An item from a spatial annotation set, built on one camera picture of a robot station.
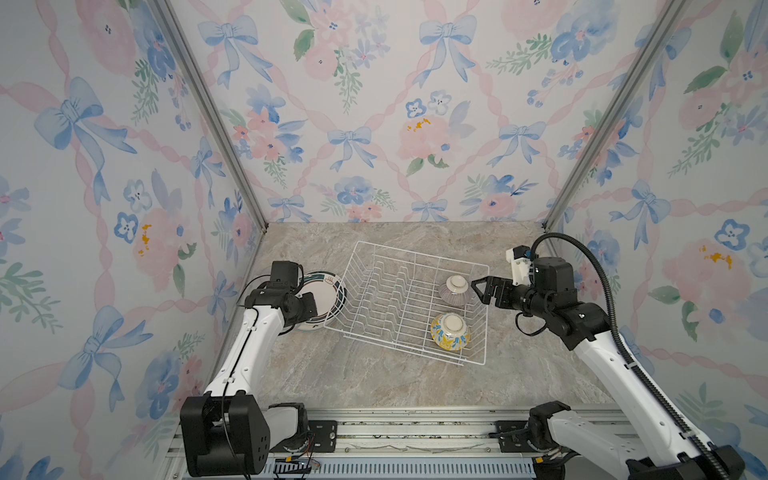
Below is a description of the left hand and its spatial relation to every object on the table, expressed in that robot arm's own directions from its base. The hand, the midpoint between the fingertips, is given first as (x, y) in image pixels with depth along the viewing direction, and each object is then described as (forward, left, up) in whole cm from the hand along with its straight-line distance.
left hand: (307, 307), depth 83 cm
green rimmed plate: (+11, -3, -11) cm, 16 cm away
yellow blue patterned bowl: (-4, -40, -6) cm, 41 cm away
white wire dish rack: (+8, -31, -12) cm, 34 cm away
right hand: (+1, -47, +11) cm, 49 cm away
